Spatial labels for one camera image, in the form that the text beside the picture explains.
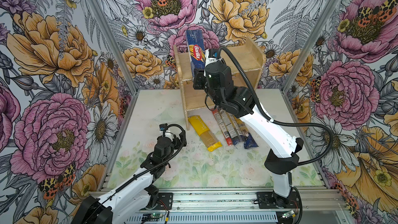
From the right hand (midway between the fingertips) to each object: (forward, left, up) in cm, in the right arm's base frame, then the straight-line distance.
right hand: (197, 74), depth 62 cm
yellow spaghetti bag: (-7, -6, -44) cm, 45 cm away
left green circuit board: (-41, +23, -47) cm, 66 cm away
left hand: (-7, +13, -36) cm, 39 cm away
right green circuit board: (-42, -39, -48) cm, 75 cm away
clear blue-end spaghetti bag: (0, -18, -41) cm, 45 cm away
